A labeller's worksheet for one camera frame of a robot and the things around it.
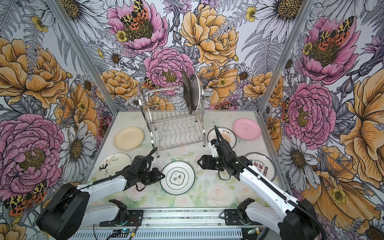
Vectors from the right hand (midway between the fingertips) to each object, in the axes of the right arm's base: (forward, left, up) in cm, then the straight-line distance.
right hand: (204, 167), depth 78 cm
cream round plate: (+28, +50, -12) cm, 59 cm away
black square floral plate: (+36, +7, +21) cm, 42 cm away
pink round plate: (+35, -33, -13) cm, 50 cm away
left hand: (-2, +23, -12) cm, 26 cm away
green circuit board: (-24, +38, -13) cm, 47 cm away
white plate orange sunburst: (+30, -19, -13) cm, 38 cm away
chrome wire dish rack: (+36, +22, -8) cm, 43 cm away
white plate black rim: (0, +14, -13) cm, 19 cm away
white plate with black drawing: (+10, +56, -12) cm, 58 cm away
